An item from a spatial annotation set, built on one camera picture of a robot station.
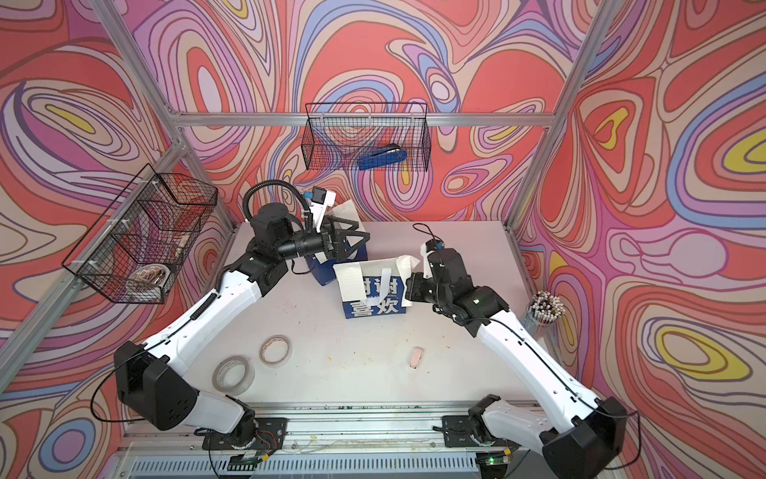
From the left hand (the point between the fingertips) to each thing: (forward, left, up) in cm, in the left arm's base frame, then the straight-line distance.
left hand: (364, 234), depth 66 cm
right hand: (-5, -11, -16) cm, 19 cm away
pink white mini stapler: (-15, -13, -35) cm, 41 cm away
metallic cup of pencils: (-9, -45, -20) cm, 50 cm away
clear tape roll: (-19, +38, -38) cm, 57 cm away
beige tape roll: (-11, +28, -39) cm, 49 cm away
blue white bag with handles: (+11, +15, -30) cm, 35 cm away
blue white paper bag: (+1, -2, -23) cm, 23 cm away
